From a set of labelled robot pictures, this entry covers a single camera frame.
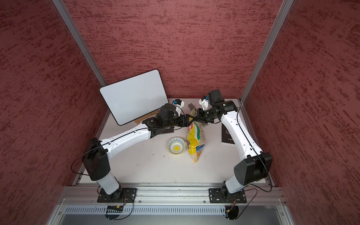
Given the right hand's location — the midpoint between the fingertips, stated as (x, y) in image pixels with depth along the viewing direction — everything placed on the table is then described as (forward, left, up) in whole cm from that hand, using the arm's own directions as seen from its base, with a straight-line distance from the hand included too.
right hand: (194, 121), depth 77 cm
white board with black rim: (+22, +41, -1) cm, 46 cm away
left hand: (+1, +3, -1) cm, 3 cm away
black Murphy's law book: (+2, -24, -23) cm, 33 cm away
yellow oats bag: (-11, 0, -1) cm, 11 cm away
